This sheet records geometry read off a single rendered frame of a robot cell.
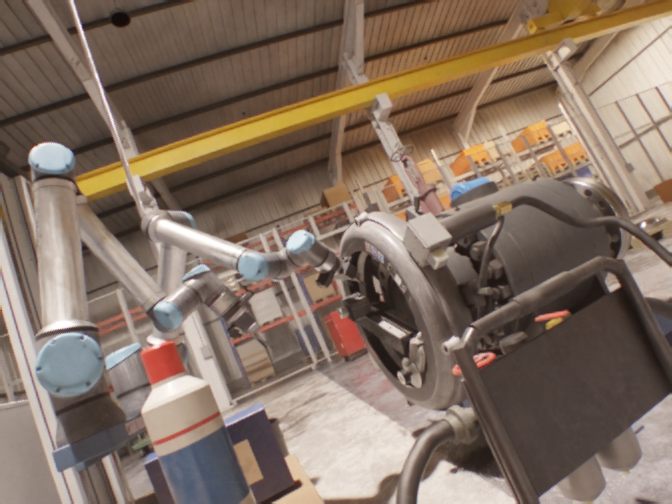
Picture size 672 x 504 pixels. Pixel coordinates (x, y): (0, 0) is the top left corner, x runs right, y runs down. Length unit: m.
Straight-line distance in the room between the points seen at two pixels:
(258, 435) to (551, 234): 1.27
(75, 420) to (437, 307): 1.06
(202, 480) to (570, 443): 0.54
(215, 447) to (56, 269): 0.95
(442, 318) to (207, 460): 0.88
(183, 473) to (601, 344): 0.65
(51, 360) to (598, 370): 1.16
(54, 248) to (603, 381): 1.30
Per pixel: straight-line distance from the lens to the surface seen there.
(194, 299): 1.28
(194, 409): 0.39
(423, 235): 1.10
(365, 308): 1.54
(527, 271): 1.46
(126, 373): 1.79
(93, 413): 1.34
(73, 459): 1.34
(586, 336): 0.77
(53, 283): 1.26
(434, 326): 1.17
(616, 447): 0.83
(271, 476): 0.58
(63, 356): 1.17
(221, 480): 0.40
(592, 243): 1.71
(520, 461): 0.65
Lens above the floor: 0.65
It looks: 9 degrees up
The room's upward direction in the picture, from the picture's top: 24 degrees counter-clockwise
